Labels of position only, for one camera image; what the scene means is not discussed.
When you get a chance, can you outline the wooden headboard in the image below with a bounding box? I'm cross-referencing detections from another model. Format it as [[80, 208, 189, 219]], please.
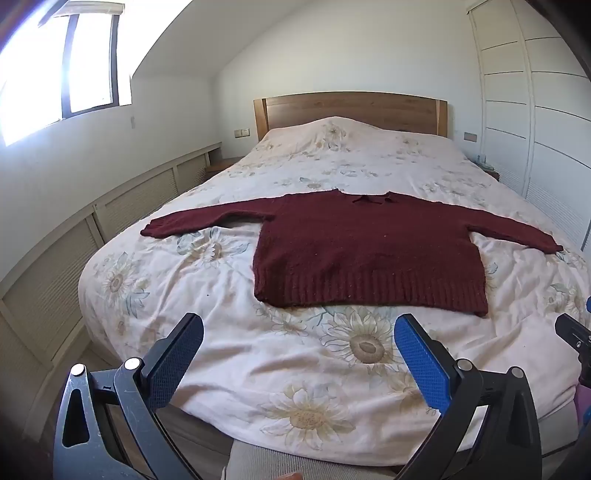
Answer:
[[253, 91, 448, 141]]

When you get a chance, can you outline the bed with floral duvet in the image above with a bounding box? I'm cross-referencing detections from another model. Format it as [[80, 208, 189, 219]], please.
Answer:
[[78, 117, 591, 455]]

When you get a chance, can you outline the maroon knit sweater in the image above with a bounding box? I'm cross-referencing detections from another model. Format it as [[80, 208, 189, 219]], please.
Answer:
[[141, 188, 564, 318]]

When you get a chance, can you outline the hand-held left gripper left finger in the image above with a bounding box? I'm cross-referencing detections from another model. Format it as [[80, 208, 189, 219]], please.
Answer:
[[53, 312, 205, 480]]

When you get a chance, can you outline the black framed window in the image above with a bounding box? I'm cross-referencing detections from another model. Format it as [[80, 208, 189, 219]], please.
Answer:
[[0, 0, 125, 146]]

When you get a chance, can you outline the white wardrobe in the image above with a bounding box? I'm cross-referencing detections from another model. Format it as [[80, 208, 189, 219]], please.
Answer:
[[468, 0, 591, 278]]

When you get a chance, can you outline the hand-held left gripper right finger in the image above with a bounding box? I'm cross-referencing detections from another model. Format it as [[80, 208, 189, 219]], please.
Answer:
[[393, 314, 543, 480]]

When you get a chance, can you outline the beige louvered low cabinet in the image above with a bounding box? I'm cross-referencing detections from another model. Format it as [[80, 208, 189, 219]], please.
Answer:
[[0, 142, 222, 444]]

